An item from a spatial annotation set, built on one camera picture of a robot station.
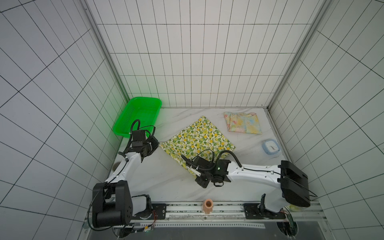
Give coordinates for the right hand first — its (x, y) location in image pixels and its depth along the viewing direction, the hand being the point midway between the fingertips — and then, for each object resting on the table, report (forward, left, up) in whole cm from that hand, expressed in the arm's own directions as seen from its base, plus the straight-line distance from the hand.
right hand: (198, 177), depth 79 cm
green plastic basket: (+54, +41, -2) cm, 68 cm away
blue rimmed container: (+21, -48, -4) cm, 52 cm away
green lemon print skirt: (+30, -3, -4) cm, 31 cm away
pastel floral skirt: (+41, -35, -3) cm, 54 cm away
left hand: (+17, +23, +5) cm, 29 cm away
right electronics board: (-22, -43, -6) cm, 49 cm away
